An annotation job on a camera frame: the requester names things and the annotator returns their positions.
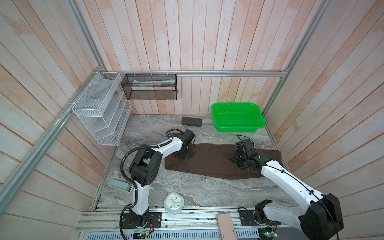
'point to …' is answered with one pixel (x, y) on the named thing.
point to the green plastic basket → (237, 117)
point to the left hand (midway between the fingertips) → (183, 158)
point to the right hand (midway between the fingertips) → (230, 157)
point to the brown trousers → (212, 160)
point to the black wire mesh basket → (150, 86)
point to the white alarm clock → (173, 203)
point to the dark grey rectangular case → (191, 121)
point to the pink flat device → (226, 229)
